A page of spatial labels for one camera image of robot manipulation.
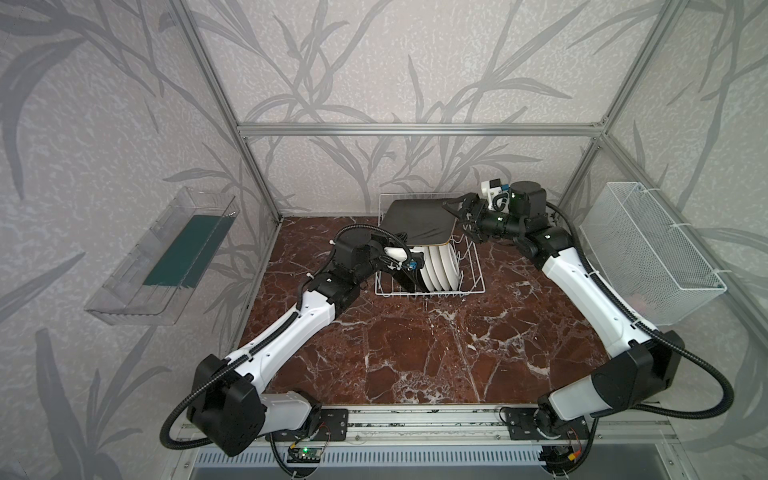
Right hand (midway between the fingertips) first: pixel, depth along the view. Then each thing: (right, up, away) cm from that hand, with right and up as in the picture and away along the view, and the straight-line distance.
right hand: (448, 205), depth 72 cm
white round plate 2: (-1, -17, +15) cm, 22 cm away
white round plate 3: (+2, -16, +18) cm, 25 cm away
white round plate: (-4, -18, +15) cm, 23 cm away
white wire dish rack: (-15, -21, +15) cm, 30 cm away
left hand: (-11, -4, +2) cm, 11 cm away
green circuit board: (-35, -60, -1) cm, 70 cm away
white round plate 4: (+6, -18, +27) cm, 33 cm away
